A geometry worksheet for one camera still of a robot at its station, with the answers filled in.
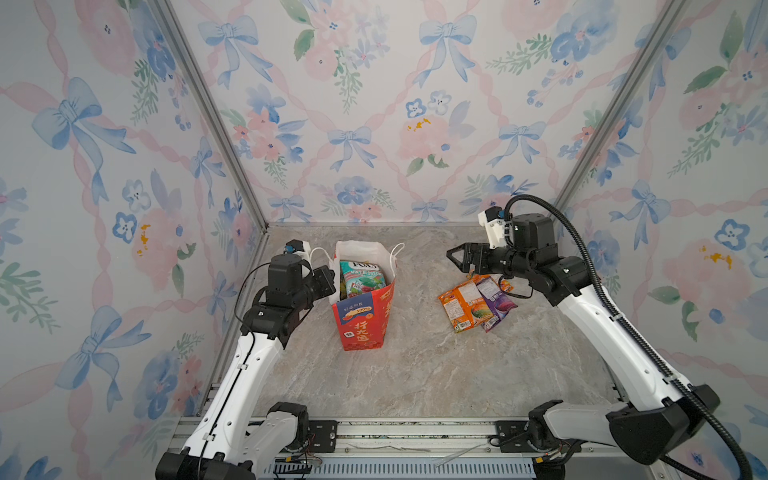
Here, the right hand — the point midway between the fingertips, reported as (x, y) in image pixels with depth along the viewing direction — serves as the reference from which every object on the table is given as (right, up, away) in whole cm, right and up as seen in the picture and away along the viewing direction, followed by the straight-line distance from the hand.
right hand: (460, 250), depth 72 cm
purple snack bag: (+17, -16, +20) cm, 31 cm away
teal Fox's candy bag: (-25, -7, +10) cm, 27 cm away
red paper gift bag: (-24, -17, +3) cm, 30 cm away
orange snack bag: (+7, -17, +21) cm, 28 cm away
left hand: (-31, -4, +3) cm, 31 cm away
